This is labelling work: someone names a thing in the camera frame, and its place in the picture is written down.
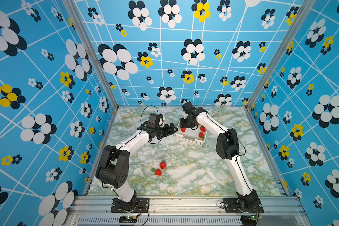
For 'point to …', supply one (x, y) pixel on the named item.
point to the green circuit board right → (258, 217)
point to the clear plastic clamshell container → (158, 166)
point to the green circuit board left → (128, 219)
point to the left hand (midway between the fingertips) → (174, 130)
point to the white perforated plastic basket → (195, 136)
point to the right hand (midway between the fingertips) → (184, 125)
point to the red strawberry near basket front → (201, 135)
